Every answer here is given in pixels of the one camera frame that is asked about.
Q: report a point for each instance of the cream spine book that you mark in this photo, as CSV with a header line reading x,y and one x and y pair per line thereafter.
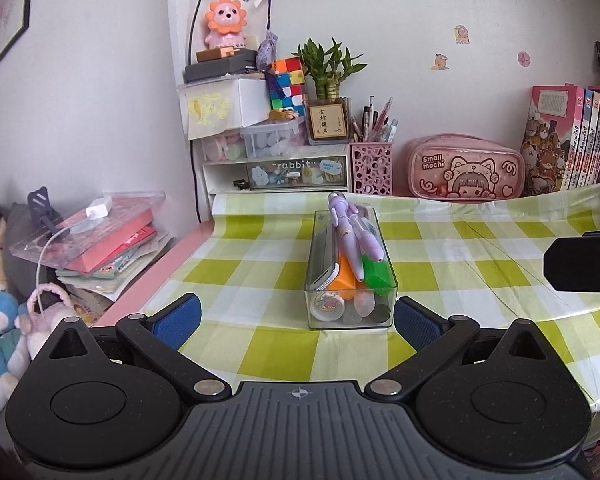
x,y
589,135

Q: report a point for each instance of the colourful rubik's cube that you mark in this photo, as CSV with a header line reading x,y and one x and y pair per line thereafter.
x,y
287,85

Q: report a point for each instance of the green checked tablecloth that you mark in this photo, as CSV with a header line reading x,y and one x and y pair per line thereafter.
x,y
483,261

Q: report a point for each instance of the pink boxed book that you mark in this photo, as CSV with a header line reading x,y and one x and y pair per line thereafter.
x,y
551,137

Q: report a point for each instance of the lilac mechanical pencil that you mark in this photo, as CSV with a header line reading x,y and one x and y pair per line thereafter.
x,y
366,238

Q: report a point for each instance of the black stapler box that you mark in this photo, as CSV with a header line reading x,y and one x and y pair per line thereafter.
x,y
242,61

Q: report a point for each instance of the clear case pink book stack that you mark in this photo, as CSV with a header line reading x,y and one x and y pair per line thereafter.
x,y
101,256

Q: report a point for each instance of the bamboo plant in pot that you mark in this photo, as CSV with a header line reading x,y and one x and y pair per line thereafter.
x,y
328,115

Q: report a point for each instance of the purple hanging charm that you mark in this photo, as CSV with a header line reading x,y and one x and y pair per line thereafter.
x,y
267,50

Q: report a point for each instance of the purple dome-top pen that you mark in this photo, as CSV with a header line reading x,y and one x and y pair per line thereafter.
x,y
341,212

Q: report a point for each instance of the black grey marker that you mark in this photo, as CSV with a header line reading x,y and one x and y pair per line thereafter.
x,y
381,315

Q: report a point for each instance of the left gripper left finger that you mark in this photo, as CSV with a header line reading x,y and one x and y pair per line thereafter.
x,y
154,343

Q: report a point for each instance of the white charger plug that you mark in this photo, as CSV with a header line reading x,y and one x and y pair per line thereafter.
x,y
99,208

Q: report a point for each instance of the pink cartoon pencil case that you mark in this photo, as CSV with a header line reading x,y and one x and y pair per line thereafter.
x,y
459,168

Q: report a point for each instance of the clear plastic organizer box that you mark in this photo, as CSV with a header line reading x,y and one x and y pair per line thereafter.
x,y
325,250

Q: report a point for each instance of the pink lion figurine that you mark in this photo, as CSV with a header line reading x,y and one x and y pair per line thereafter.
x,y
226,20

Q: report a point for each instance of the orange pink highlighter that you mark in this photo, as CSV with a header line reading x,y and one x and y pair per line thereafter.
x,y
345,284

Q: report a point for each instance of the white drawer organizer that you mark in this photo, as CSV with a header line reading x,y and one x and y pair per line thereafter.
x,y
236,147

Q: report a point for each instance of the black white correction tape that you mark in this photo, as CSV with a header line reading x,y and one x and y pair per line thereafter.
x,y
326,278

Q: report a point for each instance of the pink marker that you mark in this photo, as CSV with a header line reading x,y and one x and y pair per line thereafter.
x,y
364,303

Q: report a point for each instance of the green cap highlighter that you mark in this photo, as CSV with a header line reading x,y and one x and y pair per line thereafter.
x,y
378,275

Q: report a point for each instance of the pink perforated pen holder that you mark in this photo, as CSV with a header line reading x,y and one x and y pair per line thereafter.
x,y
371,168

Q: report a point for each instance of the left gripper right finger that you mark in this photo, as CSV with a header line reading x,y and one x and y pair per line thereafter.
x,y
437,341

